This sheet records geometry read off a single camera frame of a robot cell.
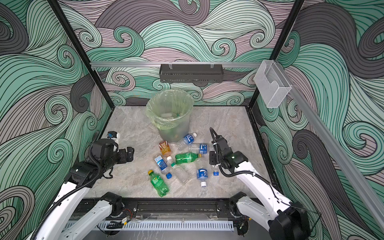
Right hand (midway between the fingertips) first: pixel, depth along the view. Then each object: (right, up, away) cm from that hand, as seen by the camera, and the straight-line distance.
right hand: (213, 156), depth 81 cm
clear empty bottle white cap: (-19, -11, +5) cm, 22 cm away
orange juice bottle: (-29, +3, +9) cm, 30 cm away
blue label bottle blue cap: (-29, -6, +2) cm, 30 cm away
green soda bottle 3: (-21, +24, +20) cm, 37 cm away
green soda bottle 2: (-30, -14, -3) cm, 33 cm away
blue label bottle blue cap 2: (0, -6, -5) cm, 8 cm away
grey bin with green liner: (-27, +26, +20) cm, 43 cm away
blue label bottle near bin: (-15, +7, +13) cm, 21 cm away
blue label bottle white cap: (-6, +3, +9) cm, 11 cm away
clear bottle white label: (-28, +24, +20) cm, 42 cm away
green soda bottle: (-15, -2, +5) cm, 16 cm away
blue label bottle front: (-6, -10, -2) cm, 12 cm away
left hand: (-45, +6, -8) cm, 47 cm away
